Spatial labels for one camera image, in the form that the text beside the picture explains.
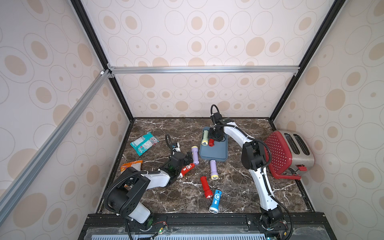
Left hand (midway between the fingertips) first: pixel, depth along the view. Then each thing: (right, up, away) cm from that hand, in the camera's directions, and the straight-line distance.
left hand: (190, 152), depth 91 cm
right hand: (+18, +9, +15) cm, 25 cm away
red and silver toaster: (+54, 0, -13) cm, 56 cm away
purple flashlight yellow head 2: (+14, -13, -4) cm, 20 cm away
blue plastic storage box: (+18, -1, +7) cm, 20 cm away
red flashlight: (+14, +5, +12) cm, 19 cm away
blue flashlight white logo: (+14, -25, -13) cm, 31 cm away
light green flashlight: (+10, +6, +12) cm, 17 cm away
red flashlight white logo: (-2, -10, -1) cm, 11 cm away
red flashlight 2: (+10, -21, -9) cm, 25 cm away
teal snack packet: (-33, +3, +11) cm, 35 cm away
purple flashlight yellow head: (+3, -1, +6) cm, 7 cm away
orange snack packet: (-33, -8, +2) cm, 34 cm away
